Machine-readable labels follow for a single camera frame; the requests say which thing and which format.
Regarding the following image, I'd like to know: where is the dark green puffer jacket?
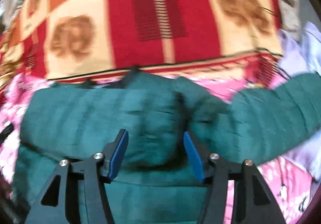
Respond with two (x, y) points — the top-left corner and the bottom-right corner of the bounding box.
(12, 72), (320, 223)

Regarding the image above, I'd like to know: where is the pink penguin bed sheet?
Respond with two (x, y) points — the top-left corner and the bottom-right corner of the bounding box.
(1, 74), (320, 223)

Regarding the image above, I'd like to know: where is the light lavender garment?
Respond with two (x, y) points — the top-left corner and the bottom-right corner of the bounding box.
(279, 22), (320, 182)

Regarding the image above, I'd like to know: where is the red orange rose blanket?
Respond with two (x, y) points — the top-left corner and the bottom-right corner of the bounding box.
(1, 0), (282, 85)

